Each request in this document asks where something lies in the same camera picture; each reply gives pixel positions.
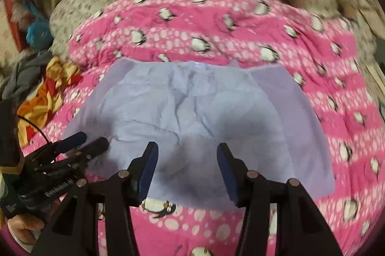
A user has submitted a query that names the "lavender quilted jacket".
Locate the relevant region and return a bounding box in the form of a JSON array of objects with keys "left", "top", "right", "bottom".
[{"left": 63, "top": 59, "right": 335, "bottom": 210}]

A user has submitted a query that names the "left hand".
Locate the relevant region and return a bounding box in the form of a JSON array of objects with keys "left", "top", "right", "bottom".
[{"left": 7, "top": 214, "right": 45, "bottom": 244}]

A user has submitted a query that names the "red yellow patterned cloth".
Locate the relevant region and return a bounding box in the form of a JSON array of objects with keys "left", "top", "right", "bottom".
[{"left": 17, "top": 57, "right": 82, "bottom": 147}]

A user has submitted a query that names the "grey dark cloth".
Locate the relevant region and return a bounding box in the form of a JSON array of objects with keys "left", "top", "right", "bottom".
[{"left": 1, "top": 50, "right": 53, "bottom": 103}]

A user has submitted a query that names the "teal blue cloth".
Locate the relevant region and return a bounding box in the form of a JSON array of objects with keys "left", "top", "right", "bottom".
[{"left": 23, "top": 0, "right": 53, "bottom": 51}]

